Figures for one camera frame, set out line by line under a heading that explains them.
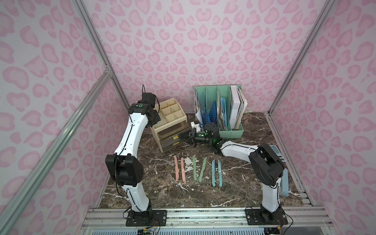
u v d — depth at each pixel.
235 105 0.93
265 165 0.50
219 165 0.91
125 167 0.47
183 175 0.88
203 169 0.90
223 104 0.92
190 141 0.77
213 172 0.88
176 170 0.90
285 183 0.80
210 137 0.70
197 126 0.83
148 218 0.66
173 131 0.88
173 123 0.83
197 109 0.88
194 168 0.90
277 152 0.95
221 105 0.94
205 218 0.75
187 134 0.78
